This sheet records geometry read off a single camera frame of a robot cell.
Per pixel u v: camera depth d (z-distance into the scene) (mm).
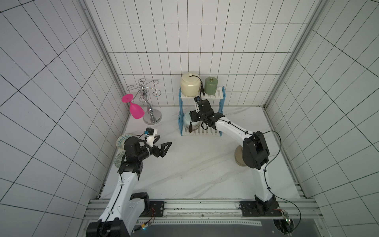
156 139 794
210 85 850
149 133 662
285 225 685
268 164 572
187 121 952
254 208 697
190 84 819
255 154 542
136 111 928
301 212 728
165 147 699
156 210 727
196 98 827
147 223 681
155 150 692
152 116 1117
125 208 458
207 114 739
